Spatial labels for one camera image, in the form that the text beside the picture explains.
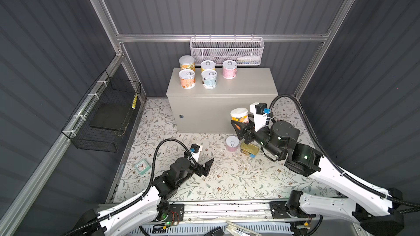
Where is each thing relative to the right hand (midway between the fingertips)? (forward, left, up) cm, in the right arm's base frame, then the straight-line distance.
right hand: (240, 119), depth 61 cm
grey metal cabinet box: (+18, +17, -15) cm, 29 cm away
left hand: (-3, +15, -25) cm, 29 cm away
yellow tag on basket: (+20, +51, -10) cm, 56 cm away
